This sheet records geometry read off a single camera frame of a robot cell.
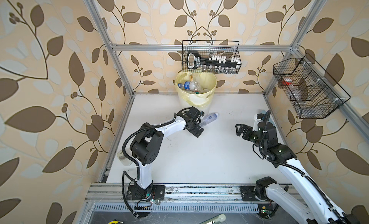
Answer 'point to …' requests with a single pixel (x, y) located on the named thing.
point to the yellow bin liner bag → (208, 85)
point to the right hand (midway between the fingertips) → (242, 128)
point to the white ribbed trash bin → (203, 102)
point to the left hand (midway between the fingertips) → (193, 126)
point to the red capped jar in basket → (287, 81)
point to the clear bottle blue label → (190, 85)
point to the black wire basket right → (313, 94)
